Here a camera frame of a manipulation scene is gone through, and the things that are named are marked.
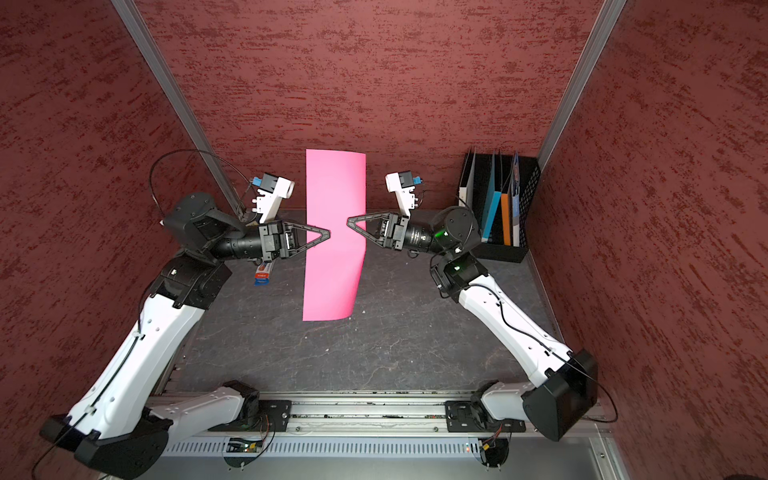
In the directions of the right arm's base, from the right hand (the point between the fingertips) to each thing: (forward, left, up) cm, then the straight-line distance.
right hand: (347, 232), depth 53 cm
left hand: (-3, +4, 0) cm, 5 cm away
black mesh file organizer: (+31, -41, -19) cm, 54 cm away
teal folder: (+28, -39, -22) cm, 52 cm away
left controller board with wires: (-29, +31, -49) cm, 65 cm away
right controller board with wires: (-30, -31, -45) cm, 62 cm away
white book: (+31, -30, -19) cm, 47 cm away
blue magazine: (+28, -46, -21) cm, 58 cm away
